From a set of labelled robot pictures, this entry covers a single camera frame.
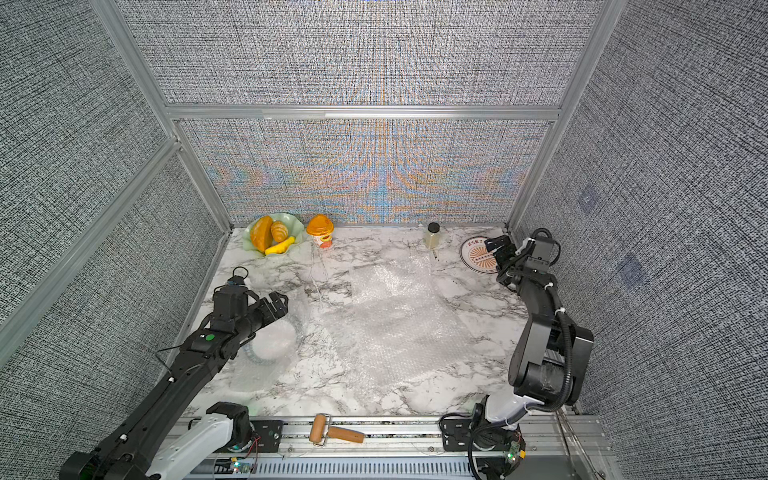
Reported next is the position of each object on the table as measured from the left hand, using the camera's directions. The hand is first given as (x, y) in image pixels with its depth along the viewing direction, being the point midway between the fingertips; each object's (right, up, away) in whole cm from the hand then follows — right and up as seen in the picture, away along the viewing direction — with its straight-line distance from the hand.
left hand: (281, 301), depth 82 cm
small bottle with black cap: (+46, +19, +25) cm, 56 cm away
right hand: (+60, +16, +7) cm, 63 cm away
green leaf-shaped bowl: (-6, +23, +32) cm, 40 cm away
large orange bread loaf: (-16, +20, +25) cm, 35 cm away
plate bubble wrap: (-4, -22, +2) cm, 22 cm away
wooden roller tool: (+13, -31, -8) cm, 34 cm away
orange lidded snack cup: (+6, +22, +25) cm, 34 cm away
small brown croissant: (-10, +22, +27) cm, 36 cm away
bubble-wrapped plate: (+62, +12, +28) cm, 69 cm away
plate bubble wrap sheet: (+34, +3, +18) cm, 39 cm away
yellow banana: (-8, +15, +25) cm, 30 cm away
